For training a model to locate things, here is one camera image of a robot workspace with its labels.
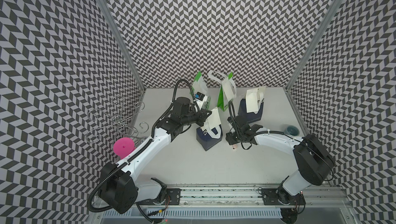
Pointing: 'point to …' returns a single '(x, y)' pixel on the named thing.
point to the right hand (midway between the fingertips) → (230, 139)
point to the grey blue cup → (292, 130)
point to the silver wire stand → (117, 117)
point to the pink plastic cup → (124, 146)
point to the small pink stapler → (234, 146)
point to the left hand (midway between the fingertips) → (210, 113)
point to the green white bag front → (199, 87)
